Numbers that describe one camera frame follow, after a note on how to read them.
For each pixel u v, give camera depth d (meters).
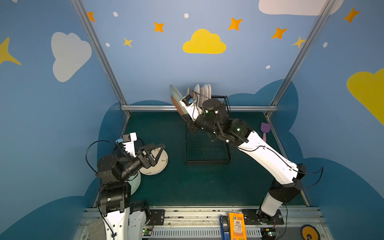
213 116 0.44
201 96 0.81
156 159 0.53
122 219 0.42
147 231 0.71
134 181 0.84
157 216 0.75
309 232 0.71
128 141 0.52
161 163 0.93
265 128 1.14
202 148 0.98
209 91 0.80
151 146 0.65
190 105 0.50
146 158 0.51
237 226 0.69
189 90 0.83
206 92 0.81
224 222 0.70
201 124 0.52
